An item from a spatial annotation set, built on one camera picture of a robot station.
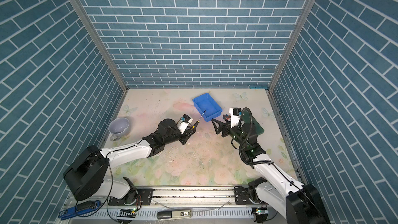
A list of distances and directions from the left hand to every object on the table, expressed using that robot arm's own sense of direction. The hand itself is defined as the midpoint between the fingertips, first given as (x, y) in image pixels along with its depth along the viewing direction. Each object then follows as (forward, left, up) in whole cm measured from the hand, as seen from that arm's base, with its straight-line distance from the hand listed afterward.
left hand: (196, 131), depth 83 cm
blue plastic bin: (+30, -6, -11) cm, 33 cm away
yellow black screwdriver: (+2, +1, +2) cm, 3 cm away
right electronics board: (-35, -32, -16) cm, 50 cm away
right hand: (+1, -12, +10) cm, 15 cm away
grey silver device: (-36, +12, -7) cm, 39 cm away
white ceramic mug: (+8, +49, -10) cm, 50 cm away
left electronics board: (-35, +32, -16) cm, 50 cm away
